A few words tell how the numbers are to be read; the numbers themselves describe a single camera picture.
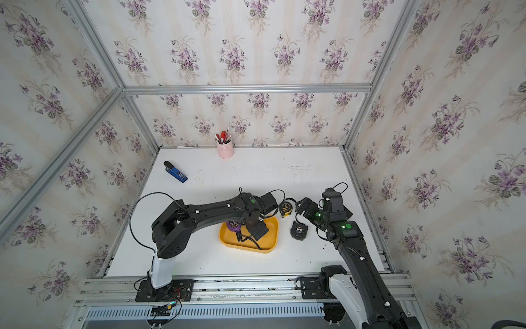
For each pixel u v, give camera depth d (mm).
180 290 729
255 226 780
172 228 499
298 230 840
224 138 1114
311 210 701
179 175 1043
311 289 734
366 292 491
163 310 712
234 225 860
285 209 905
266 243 839
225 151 1117
